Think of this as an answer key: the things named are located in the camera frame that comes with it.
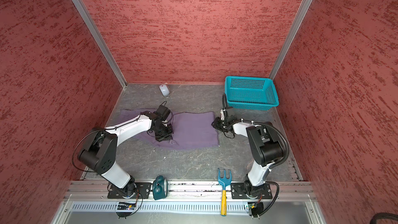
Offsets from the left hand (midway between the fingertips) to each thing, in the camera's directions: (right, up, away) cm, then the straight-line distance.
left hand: (172, 140), depth 88 cm
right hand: (+24, +6, +9) cm, 26 cm away
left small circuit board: (-19, -27, -15) cm, 37 cm away
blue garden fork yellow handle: (+28, -17, -13) cm, 35 cm away
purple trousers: (+10, +5, +6) cm, 13 cm away
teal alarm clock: (-2, -16, -19) cm, 25 cm away
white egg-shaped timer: (-10, +30, +20) cm, 38 cm away
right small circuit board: (+43, -28, -16) cm, 54 cm away
